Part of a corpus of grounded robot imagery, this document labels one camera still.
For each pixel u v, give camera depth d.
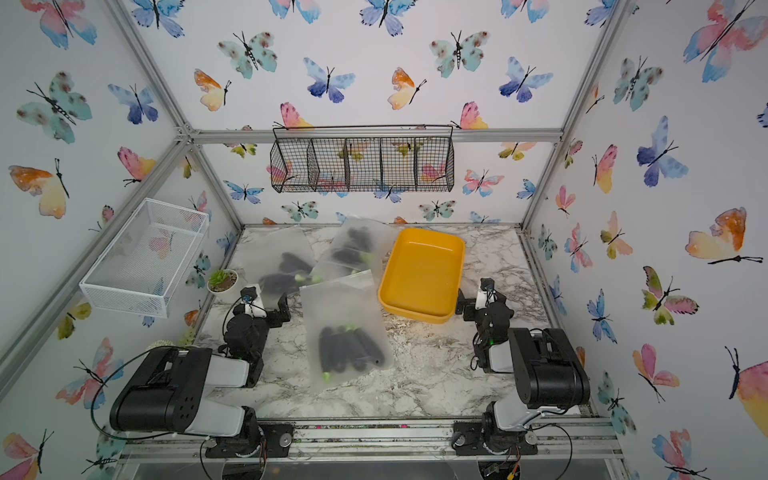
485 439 0.71
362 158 0.97
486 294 0.81
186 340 0.75
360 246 1.10
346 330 0.91
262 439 0.73
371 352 0.86
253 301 0.75
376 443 0.75
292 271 1.04
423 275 1.05
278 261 1.10
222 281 0.93
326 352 0.85
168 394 0.44
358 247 1.09
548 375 0.45
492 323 0.69
